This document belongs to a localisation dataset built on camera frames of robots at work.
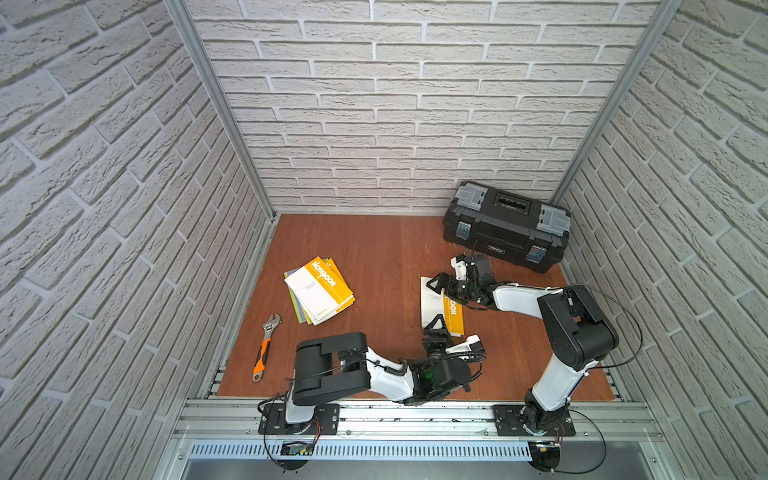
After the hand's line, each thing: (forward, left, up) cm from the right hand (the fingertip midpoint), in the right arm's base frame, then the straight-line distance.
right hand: (438, 287), depth 95 cm
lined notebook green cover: (-5, +45, -1) cm, 45 cm away
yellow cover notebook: (+2, +39, +1) cm, 39 cm away
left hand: (-15, +1, +6) cm, 17 cm away
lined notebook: (-5, +2, -1) cm, 6 cm away
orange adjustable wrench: (-10, +54, -2) cm, 54 cm away
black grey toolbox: (+13, -27, +13) cm, 33 cm away
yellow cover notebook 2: (-8, +40, 0) cm, 41 cm away
